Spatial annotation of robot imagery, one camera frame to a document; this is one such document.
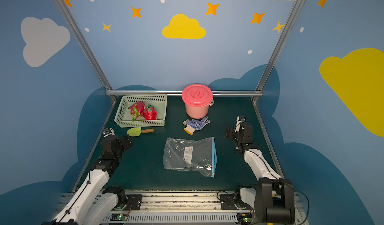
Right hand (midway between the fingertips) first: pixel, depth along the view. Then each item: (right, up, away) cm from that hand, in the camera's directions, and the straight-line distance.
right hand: (236, 127), depth 89 cm
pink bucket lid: (-23, +21, +9) cm, 32 cm away
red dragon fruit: (-65, +11, +11) cm, 67 cm away
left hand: (-65, -5, -6) cm, 65 cm away
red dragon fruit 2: (-56, +9, +12) cm, 58 cm away
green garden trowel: (-65, -4, +12) cm, 66 cm away
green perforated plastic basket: (-76, +5, +16) cm, 78 cm away
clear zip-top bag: (-32, -16, -1) cm, 36 cm away
